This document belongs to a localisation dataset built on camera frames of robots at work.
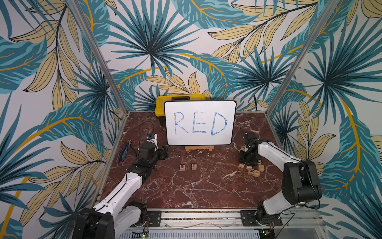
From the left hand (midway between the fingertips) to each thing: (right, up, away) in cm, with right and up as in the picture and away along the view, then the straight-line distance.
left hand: (163, 148), depth 84 cm
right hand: (+47, -9, +6) cm, 49 cm away
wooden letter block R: (+10, -12, +4) cm, 16 cm away
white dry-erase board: (+21, +14, +4) cm, 26 cm away
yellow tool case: (-6, +31, +20) cm, 38 cm away
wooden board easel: (+20, -1, +10) cm, 23 cm away
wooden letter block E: (+17, -11, +4) cm, 21 cm away
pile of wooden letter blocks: (+52, -14, +4) cm, 54 cm away
